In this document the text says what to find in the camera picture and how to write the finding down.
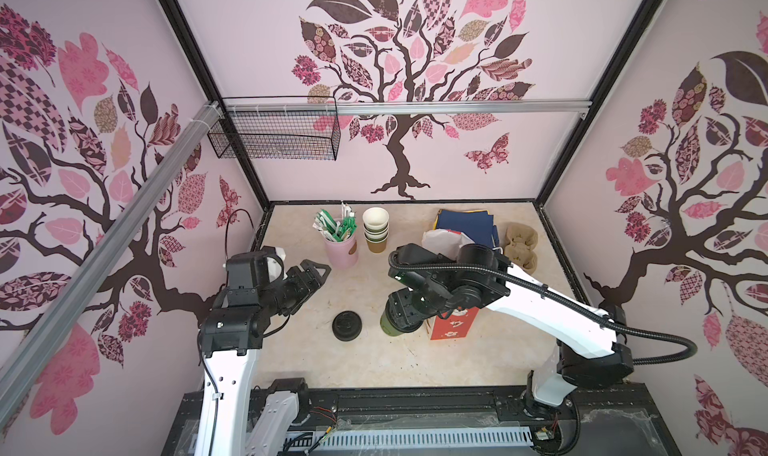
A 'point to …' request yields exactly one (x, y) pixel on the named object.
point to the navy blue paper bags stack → (478, 225)
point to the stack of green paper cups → (376, 229)
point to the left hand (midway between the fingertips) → (323, 283)
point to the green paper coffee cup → (388, 327)
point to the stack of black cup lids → (346, 325)
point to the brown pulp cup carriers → (519, 247)
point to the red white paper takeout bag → (447, 242)
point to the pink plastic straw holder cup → (342, 255)
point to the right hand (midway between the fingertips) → (401, 308)
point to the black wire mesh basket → (281, 136)
